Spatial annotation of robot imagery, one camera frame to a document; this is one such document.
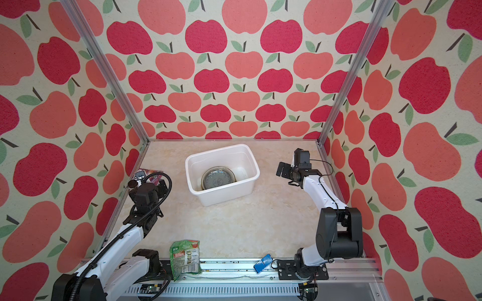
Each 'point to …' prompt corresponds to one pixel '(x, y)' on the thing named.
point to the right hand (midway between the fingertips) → (289, 173)
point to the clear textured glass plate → (216, 176)
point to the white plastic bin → (238, 158)
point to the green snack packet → (184, 258)
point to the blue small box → (266, 260)
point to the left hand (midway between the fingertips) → (151, 184)
